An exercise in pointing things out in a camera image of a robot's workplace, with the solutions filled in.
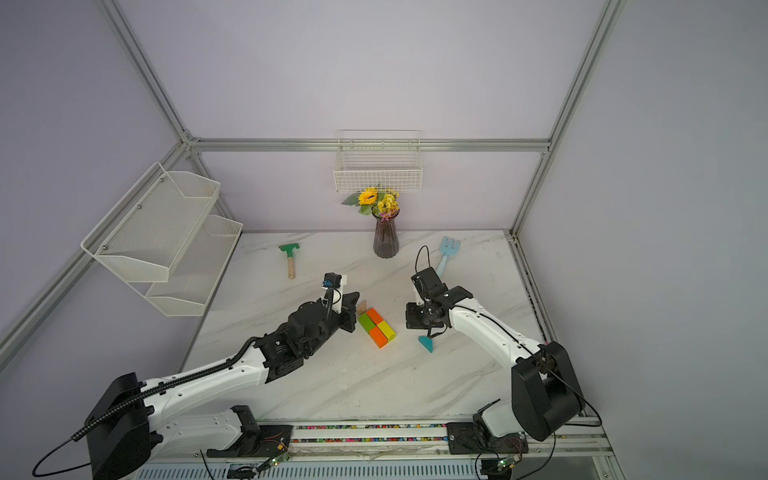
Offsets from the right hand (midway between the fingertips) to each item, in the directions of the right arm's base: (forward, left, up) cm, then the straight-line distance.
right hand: (414, 324), depth 86 cm
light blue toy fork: (+36, -16, -7) cm, 40 cm away
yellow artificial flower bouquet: (+36, +11, +17) cm, 41 cm away
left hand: (+2, +15, +13) cm, 20 cm away
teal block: (-3, -4, -8) cm, 9 cm away
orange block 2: (-1, +11, -7) cm, 13 cm away
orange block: (+7, +12, -7) cm, 16 cm away
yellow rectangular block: (+1, +8, -6) cm, 10 cm away
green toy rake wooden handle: (+34, +45, -5) cm, 56 cm away
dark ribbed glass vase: (+34, +9, 0) cm, 35 cm away
